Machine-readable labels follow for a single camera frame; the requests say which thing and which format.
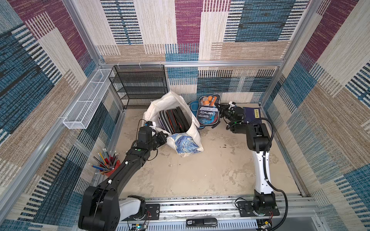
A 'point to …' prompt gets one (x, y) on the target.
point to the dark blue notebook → (251, 114)
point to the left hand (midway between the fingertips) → (168, 134)
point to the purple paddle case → (163, 121)
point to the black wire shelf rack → (138, 85)
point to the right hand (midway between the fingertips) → (216, 103)
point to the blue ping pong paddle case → (193, 106)
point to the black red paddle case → (175, 121)
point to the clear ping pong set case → (208, 109)
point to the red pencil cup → (107, 164)
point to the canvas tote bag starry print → (185, 144)
